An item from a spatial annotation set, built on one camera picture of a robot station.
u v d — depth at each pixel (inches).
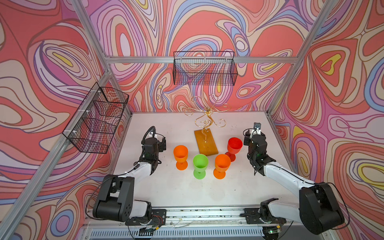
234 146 34.0
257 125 27.7
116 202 16.8
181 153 32.9
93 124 30.9
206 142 40.0
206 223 28.4
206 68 37.9
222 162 31.6
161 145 31.6
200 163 32.4
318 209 16.2
